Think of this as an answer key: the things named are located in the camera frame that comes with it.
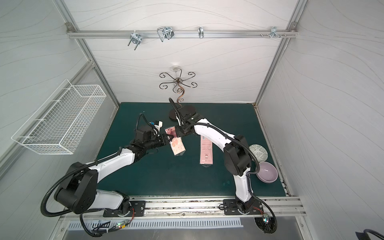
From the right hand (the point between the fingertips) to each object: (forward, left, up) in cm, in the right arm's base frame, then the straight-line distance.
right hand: (180, 130), depth 89 cm
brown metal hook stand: (+20, +9, -9) cm, 24 cm away
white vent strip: (-45, +5, -13) cm, 47 cm away
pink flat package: (-7, -16, -13) cm, 21 cm away
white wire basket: (-15, +54, +20) cm, 59 cm away
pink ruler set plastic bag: (-8, +2, -2) cm, 8 cm away
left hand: (-5, +3, +2) cm, 7 cm away
